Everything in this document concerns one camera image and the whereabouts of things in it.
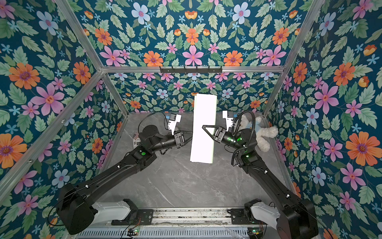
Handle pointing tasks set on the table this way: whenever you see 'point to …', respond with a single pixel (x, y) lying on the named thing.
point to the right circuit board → (256, 232)
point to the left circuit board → (131, 232)
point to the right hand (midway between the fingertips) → (204, 128)
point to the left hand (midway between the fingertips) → (196, 135)
